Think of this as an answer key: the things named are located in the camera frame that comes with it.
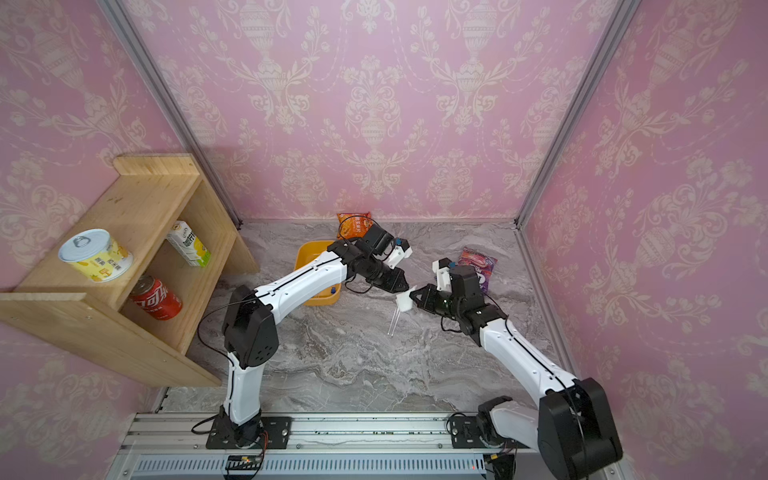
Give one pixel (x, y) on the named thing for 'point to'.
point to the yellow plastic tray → (307, 250)
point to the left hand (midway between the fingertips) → (407, 288)
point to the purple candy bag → (483, 264)
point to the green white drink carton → (188, 245)
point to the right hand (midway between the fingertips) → (411, 294)
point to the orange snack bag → (353, 225)
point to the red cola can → (154, 297)
